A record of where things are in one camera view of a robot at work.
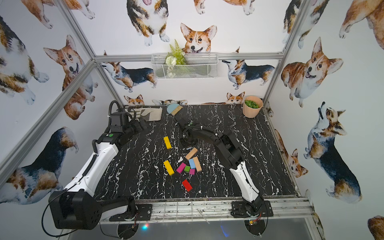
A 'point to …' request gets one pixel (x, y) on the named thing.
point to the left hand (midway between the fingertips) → (141, 120)
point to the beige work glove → (146, 114)
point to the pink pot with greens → (252, 105)
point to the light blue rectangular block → (192, 163)
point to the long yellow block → (169, 167)
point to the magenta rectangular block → (181, 167)
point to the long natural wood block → (191, 153)
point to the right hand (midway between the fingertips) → (185, 145)
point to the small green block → (187, 168)
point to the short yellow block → (167, 142)
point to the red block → (187, 185)
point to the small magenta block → (192, 171)
